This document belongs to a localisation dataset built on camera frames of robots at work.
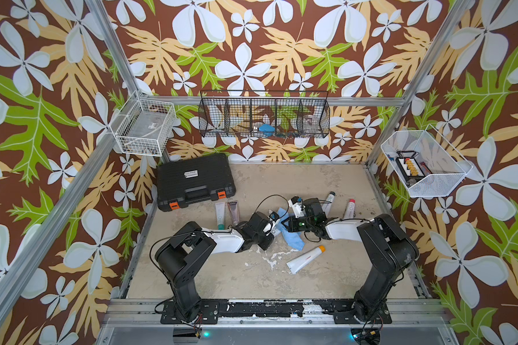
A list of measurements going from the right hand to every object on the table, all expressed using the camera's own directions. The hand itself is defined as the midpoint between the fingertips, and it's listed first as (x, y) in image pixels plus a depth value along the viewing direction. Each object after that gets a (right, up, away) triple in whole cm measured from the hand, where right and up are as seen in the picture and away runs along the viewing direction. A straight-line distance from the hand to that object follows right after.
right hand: (280, 222), depth 95 cm
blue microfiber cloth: (+5, -5, -7) cm, 10 cm away
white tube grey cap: (+23, +6, +7) cm, 24 cm away
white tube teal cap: (-28, +3, +4) cm, 28 cm away
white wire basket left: (-56, +40, -9) cm, 70 cm away
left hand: (-4, -4, -2) cm, 6 cm away
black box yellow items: (+49, +24, -12) cm, 56 cm away
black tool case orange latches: (-43, +19, +12) cm, 48 cm away
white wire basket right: (+55, +25, -12) cm, 62 cm away
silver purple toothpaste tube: (-21, +4, +6) cm, 23 cm away
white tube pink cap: (+33, +5, +4) cm, 34 cm away
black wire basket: (-7, +50, +4) cm, 51 cm away
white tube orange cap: (+6, -15, -10) cm, 18 cm away
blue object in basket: (-6, +42, 0) cm, 43 cm away
